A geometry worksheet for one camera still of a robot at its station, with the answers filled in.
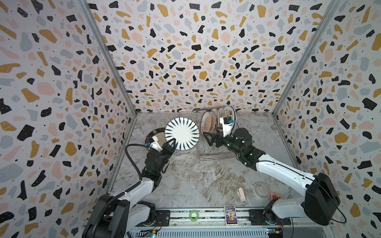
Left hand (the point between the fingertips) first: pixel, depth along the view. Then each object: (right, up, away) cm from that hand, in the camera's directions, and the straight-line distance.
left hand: (177, 139), depth 80 cm
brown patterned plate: (+16, +10, +25) cm, 31 cm away
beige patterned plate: (+28, +17, +25) cm, 41 cm away
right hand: (+18, +4, -5) cm, 19 cm away
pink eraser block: (+34, -30, -1) cm, 46 cm away
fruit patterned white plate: (+33, +17, +20) cm, 42 cm away
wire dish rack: (+16, -11, +19) cm, 28 cm away
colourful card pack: (+28, -38, -7) cm, 47 cm away
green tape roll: (+9, -38, -5) cm, 40 cm away
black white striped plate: (+4, +4, +7) cm, 9 cm away
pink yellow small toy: (+52, -30, -2) cm, 60 cm away
